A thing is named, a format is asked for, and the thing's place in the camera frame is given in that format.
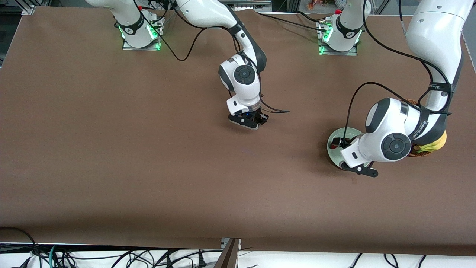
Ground pale green round plate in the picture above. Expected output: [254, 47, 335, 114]
[327, 127, 373, 171]

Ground brown wicker basket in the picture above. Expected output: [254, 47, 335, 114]
[405, 98, 434, 157]

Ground large yellow banana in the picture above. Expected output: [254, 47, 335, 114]
[416, 130, 447, 154]

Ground large table cover sheet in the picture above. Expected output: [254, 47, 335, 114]
[0, 7, 476, 256]

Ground grey equipment box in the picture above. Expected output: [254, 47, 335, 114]
[217, 0, 272, 11]

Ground colourful background items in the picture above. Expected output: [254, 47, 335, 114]
[307, 0, 344, 10]

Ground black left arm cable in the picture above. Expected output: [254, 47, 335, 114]
[345, 0, 453, 146]

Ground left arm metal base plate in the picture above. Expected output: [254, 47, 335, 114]
[318, 20, 358, 56]

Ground long black table cable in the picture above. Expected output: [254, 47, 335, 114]
[257, 12, 328, 29]

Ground short black table cable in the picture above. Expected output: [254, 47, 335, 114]
[296, 10, 325, 23]

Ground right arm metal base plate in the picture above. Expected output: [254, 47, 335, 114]
[122, 17, 161, 51]

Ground aluminium profile post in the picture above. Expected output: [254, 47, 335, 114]
[214, 237, 242, 268]

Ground teal floor cable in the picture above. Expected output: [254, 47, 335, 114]
[49, 245, 62, 268]

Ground aluminium frame bar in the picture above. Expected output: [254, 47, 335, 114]
[15, 0, 38, 16]

